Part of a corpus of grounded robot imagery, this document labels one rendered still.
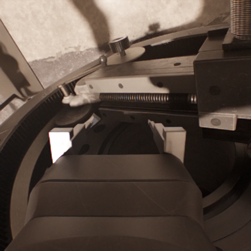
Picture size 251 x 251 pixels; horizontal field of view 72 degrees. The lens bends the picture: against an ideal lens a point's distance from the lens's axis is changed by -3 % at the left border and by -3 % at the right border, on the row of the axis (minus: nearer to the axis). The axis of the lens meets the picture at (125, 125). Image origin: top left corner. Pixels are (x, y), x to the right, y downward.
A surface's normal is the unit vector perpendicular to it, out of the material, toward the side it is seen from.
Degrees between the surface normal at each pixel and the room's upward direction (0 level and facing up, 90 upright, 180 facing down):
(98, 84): 25
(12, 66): 0
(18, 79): 0
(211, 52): 90
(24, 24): 0
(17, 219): 121
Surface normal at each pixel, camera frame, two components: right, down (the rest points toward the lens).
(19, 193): 0.49, -0.84
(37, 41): -0.11, 0.63
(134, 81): -0.50, 0.65
